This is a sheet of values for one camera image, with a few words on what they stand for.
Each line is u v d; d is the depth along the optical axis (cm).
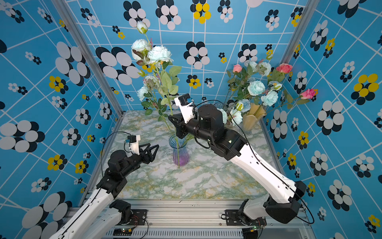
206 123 43
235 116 56
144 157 65
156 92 70
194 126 47
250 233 71
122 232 72
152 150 68
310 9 68
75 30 76
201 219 73
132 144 63
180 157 94
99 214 50
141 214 75
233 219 72
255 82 68
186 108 47
